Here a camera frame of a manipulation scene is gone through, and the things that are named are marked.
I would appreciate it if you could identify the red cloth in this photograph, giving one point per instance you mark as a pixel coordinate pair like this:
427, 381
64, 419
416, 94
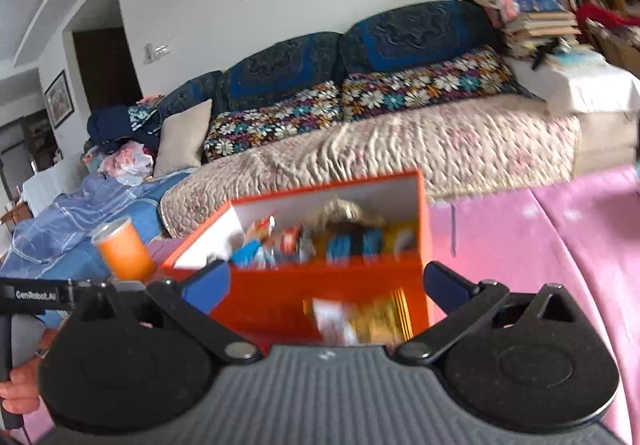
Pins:
600, 15

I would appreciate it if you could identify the navy clothes pile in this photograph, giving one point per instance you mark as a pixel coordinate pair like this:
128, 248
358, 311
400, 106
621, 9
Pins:
110, 125

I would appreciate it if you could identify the yellow snack packet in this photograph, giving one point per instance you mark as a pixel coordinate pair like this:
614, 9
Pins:
400, 237

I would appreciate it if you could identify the white cloth-covered side table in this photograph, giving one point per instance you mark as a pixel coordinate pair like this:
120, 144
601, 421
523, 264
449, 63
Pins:
590, 85

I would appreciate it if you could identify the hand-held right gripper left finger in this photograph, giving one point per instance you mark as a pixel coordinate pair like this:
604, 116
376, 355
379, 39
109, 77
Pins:
207, 285

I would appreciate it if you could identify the orange cardboard box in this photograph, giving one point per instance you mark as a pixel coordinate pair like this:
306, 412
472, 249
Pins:
280, 295

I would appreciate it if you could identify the yellow wrapped snack bag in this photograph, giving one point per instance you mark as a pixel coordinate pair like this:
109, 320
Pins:
345, 212

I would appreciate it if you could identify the orange white canister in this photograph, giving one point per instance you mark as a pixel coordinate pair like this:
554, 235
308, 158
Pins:
125, 250

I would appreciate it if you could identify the small framed picture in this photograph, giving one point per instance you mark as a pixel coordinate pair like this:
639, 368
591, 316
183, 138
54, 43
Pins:
59, 100

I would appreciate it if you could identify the sofa with beige quilted cover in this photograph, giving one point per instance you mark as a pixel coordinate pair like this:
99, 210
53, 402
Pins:
375, 150

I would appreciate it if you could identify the blue striped blanket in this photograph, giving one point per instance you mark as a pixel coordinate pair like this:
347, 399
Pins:
60, 225

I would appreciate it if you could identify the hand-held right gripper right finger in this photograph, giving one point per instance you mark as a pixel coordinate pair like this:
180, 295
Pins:
445, 287

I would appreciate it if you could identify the dark wooden door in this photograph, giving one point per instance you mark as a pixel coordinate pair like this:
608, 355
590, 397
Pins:
105, 70

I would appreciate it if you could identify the blue snack packet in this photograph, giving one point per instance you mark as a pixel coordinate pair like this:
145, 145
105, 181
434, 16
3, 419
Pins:
350, 245

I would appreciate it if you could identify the pink tablecloth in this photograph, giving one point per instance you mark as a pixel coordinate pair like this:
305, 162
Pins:
525, 250

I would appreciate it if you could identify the stack of books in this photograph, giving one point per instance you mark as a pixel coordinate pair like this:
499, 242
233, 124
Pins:
540, 22

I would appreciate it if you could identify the white wall switch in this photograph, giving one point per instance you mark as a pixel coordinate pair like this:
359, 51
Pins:
160, 51

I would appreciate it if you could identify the beige pillow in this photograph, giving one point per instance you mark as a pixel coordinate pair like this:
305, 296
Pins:
182, 140

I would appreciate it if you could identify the person's left hand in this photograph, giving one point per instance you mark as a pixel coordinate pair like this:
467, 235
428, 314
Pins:
22, 390

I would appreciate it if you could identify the blue patterned back cushion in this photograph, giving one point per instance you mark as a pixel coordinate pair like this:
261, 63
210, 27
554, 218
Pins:
280, 67
415, 35
192, 92

